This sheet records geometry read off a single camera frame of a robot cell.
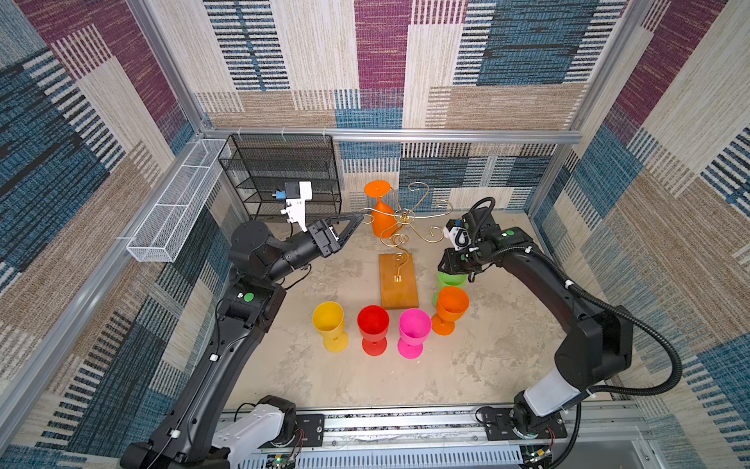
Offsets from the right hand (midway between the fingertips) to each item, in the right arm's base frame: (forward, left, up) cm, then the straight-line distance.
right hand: (444, 271), depth 83 cm
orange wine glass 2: (+13, +17, +6) cm, 22 cm away
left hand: (-8, +21, +31) cm, 38 cm away
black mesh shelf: (+41, +58, +8) cm, 71 cm away
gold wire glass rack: (+7, +11, +1) cm, 13 cm away
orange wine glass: (-7, -2, -6) cm, 9 cm away
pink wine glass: (-14, +9, -6) cm, 18 cm away
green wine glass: (-3, 0, 0) cm, 3 cm away
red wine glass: (-14, +20, -2) cm, 25 cm away
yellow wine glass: (-10, +33, -6) cm, 35 cm away
